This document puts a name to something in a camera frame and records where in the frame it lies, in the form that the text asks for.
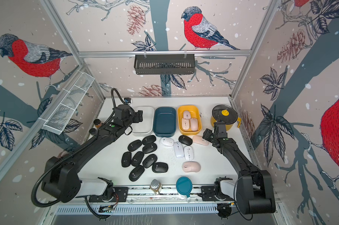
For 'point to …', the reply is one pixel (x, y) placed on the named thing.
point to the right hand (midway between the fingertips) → (208, 132)
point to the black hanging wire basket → (164, 64)
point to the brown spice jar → (97, 122)
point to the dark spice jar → (92, 131)
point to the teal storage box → (165, 121)
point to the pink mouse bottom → (191, 166)
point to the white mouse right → (188, 153)
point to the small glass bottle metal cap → (156, 186)
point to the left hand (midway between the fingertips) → (138, 108)
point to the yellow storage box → (195, 113)
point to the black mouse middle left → (137, 159)
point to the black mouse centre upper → (149, 148)
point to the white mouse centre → (179, 151)
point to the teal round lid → (184, 186)
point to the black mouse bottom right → (160, 167)
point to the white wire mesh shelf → (56, 120)
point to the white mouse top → (166, 141)
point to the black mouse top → (149, 139)
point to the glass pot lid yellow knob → (224, 113)
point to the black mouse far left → (126, 159)
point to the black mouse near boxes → (185, 140)
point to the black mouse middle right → (149, 161)
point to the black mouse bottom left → (136, 173)
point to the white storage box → (146, 126)
